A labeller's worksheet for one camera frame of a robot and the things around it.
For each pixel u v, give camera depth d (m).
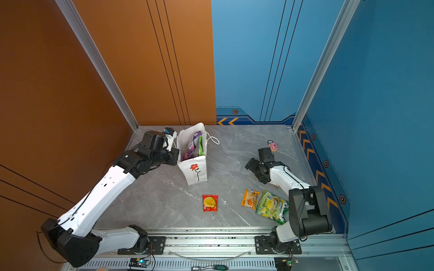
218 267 0.68
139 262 0.71
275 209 0.81
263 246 0.73
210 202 0.84
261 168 0.67
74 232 0.38
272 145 1.06
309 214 0.44
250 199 0.85
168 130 0.65
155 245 0.74
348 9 0.70
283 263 0.70
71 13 0.71
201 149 0.81
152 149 0.55
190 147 0.80
